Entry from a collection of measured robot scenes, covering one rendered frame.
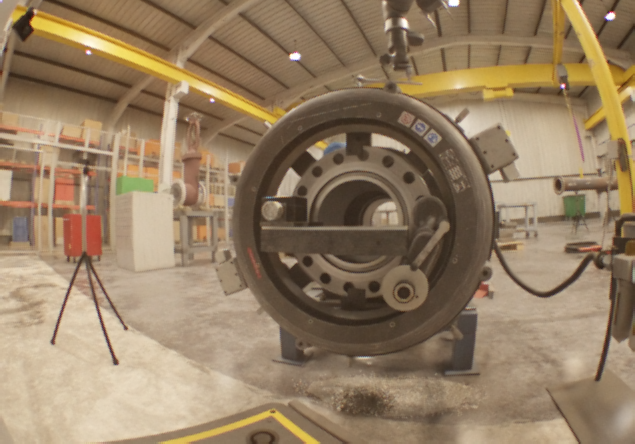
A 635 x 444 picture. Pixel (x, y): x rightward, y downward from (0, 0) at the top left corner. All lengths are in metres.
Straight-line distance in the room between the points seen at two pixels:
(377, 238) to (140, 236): 3.92
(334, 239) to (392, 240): 0.14
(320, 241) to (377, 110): 0.36
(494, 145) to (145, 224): 4.21
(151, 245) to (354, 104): 3.98
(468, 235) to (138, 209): 4.12
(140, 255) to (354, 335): 3.85
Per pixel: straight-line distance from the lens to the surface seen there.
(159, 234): 4.49
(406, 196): 0.80
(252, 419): 0.43
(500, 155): 0.75
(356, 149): 0.83
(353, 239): 0.67
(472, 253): 0.68
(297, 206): 0.68
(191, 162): 5.16
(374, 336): 0.73
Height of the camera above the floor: 0.59
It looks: 4 degrees up
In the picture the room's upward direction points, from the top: 2 degrees counter-clockwise
